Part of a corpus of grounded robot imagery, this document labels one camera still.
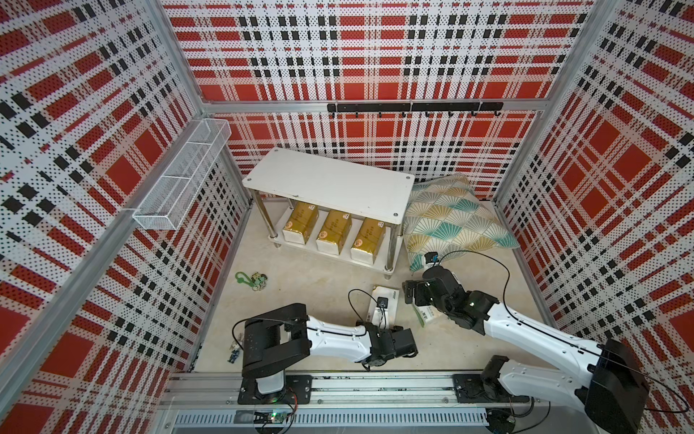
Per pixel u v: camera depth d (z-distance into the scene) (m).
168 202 0.70
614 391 0.39
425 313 0.82
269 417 0.69
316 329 0.47
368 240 0.91
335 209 0.75
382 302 0.74
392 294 0.86
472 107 0.89
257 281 0.94
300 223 0.96
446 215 0.93
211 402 0.72
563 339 0.45
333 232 0.93
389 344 0.64
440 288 0.60
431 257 0.72
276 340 0.48
